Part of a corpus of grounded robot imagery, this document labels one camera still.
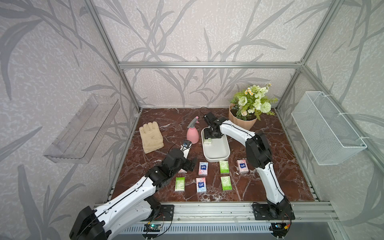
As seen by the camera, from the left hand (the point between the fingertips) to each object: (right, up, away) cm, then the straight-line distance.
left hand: (190, 154), depth 80 cm
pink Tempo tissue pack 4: (+6, -17, +1) cm, 18 cm away
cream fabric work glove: (-28, +6, +22) cm, 37 cm away
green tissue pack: (+19, -9, +7) cm, 22 cm away
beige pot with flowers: (+32, +26, +7) cm, 42 cm away
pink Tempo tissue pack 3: (+30, -9, +7) cm, 32 cm away
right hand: (+11, +9, +21) cm, 25 cm away
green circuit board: (-18, -33, -9) cm, 39 cm away
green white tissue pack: (-6, -17, +1) cm, 18 cm away
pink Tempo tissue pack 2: (+7, -10, +7) cm, 14 cm away
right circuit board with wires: (+45, -36, -6) cm, 58 cm away
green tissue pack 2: (+19, -16, +1) cm, 25 cm away
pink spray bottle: (0, +8, +14) cm, 16 cm away
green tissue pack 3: (+10, +4, +17) cm, 20 cm away
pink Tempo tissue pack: (-5, -9, 0) cm, 10 cm away
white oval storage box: (+15, -1, +17) cm, 22 cm away
